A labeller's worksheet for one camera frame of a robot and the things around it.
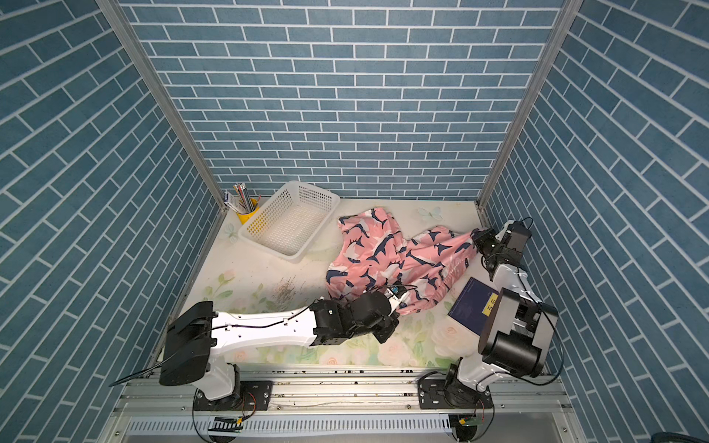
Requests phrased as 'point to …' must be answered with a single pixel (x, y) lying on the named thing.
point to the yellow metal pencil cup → (245, 218)
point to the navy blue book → (474, 305)
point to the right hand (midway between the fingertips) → (478, 231)
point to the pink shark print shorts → (372, 251)
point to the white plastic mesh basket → (291, 220)
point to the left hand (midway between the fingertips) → (405, 320)
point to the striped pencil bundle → (246, 203)
